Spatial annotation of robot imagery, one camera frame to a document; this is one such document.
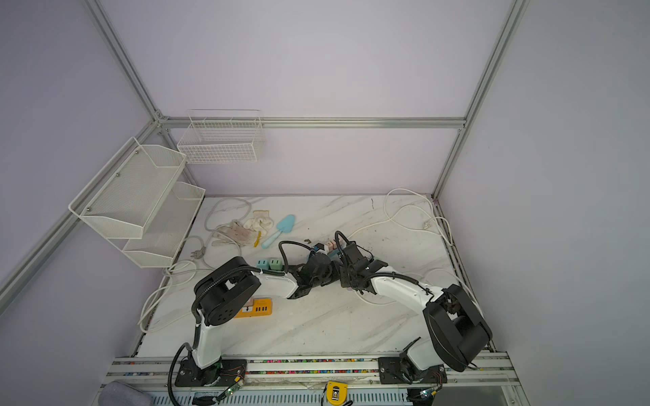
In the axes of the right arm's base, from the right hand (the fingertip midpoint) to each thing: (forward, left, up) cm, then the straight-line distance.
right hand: (346, 274), depth 89 cm
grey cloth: (-36, +62, 0) cm, 72 cm away
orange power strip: (-11, +29, -2) cm, 31 cm away
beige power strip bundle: (+20, +41, -2) cm, 46 cm away
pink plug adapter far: (+11, +6, +2) cm, 13 cm away
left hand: (+3, 0, -3) cm, 4 cm away
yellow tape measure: (-35, +1, -4) cm, 35 cm away
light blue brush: (+27, +27, -5) cm, 38 cm away
